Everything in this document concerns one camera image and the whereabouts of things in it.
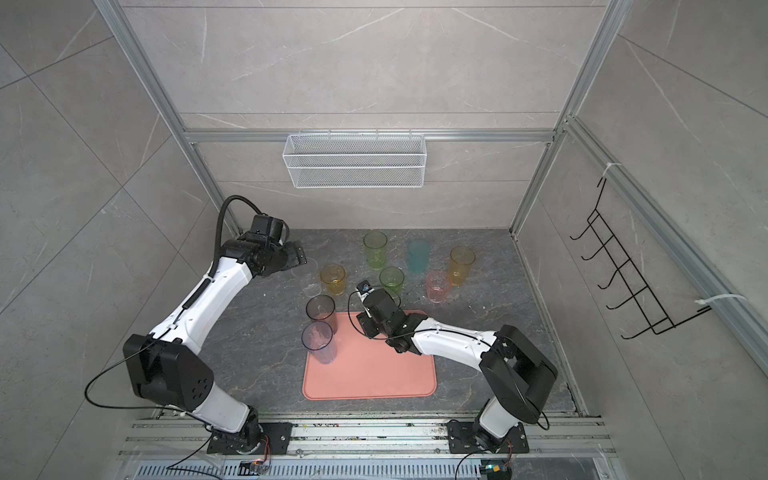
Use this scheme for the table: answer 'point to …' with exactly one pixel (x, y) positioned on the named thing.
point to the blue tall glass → (317, 337)
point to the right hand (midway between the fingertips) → (367, 308)
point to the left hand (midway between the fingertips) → (292, 251)
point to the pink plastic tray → (367, 368)
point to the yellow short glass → (334, 276)
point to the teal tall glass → (418, 252)
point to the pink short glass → (438, 284)
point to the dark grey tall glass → (322, 308)
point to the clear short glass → (306, 277)
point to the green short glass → (392, 280)
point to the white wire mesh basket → (384, 160)
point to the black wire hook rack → (639, 300)
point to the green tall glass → (375, 243)
